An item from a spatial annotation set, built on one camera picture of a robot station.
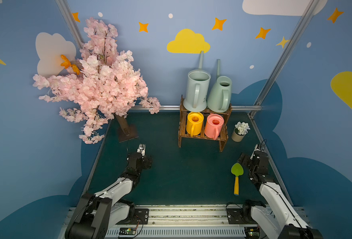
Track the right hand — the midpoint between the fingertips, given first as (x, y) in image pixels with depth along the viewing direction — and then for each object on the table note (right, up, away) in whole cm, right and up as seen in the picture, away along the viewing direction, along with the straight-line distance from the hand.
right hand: (252, 154), depth 86 cm
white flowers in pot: (-3, +13, +10) cm, 17 cm away
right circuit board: (-7, -36, -14) cm, 39 cm away
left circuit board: (-68, -35, -14) cm, 78 cm away
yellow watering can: (-34, +18, -4) cm, 39 cm away
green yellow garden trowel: (-7, -10, +3) cm, 13 cm away
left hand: (-66, +1, +4) cm, 66 cm away
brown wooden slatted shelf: (-40, +17, +8) cm, 44 cm away
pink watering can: (-24, +17, -6) cm, 30 cm away
